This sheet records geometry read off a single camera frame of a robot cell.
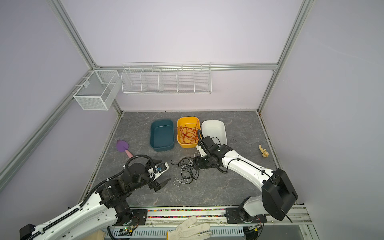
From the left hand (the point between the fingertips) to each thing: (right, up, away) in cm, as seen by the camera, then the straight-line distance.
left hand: (164, 170), depth 74 cm
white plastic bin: (+31, +19, +35) cm, 51 cm away
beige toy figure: (+60, +4, +19) cm, 63 cm away
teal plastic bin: (-8, +14, +30) cm, 34 cm away
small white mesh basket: (-51, +45, +25) cm, 73 cm away
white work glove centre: (+12, -28, -4) cm, 30 cm away
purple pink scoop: (-36, +9, +28) cm, 46 cm away
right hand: (+17, 0, +7) cm, 19 cm away
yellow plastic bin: (+11, +25, +37) cm, 46 cm away
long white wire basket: (-4, +54, +25) cm, 60 cm away
